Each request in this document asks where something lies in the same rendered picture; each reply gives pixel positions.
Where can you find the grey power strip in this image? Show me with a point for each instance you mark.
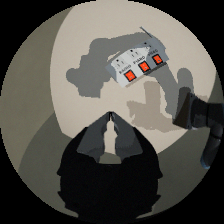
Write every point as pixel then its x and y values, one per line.
pixel 137 61

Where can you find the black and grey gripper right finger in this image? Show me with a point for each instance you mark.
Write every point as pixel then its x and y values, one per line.
pixel 130 142

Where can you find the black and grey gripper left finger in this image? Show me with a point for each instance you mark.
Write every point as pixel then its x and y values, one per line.
pixel 87 143

